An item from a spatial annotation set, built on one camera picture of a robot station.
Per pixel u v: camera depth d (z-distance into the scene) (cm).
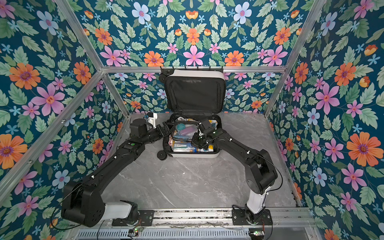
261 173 47
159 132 71
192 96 93
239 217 73
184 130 101
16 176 51
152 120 74
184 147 90
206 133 67
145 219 73
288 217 75
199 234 77
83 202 41
